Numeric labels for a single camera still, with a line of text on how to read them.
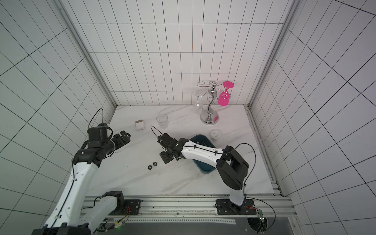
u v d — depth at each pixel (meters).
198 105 0.96
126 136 0.73
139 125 1.07
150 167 0.87
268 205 0.67
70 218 0.38
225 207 0.73
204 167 0.84
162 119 1.05
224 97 0.87
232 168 0.46
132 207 0.73
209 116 1.11
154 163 0.88
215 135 0.96
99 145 0.55
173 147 0.62
